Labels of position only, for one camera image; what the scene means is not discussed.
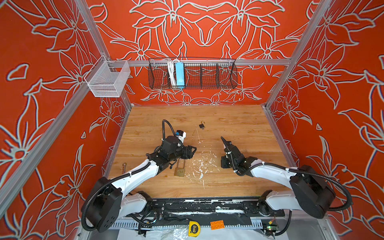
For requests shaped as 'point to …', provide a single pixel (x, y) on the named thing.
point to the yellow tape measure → (194, 228)
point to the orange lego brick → (217, 224)
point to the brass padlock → (180, 172)
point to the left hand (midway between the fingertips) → (192, 147)
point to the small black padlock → (201, 125)
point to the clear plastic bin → (107, 78)
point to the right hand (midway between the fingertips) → (220, 159)
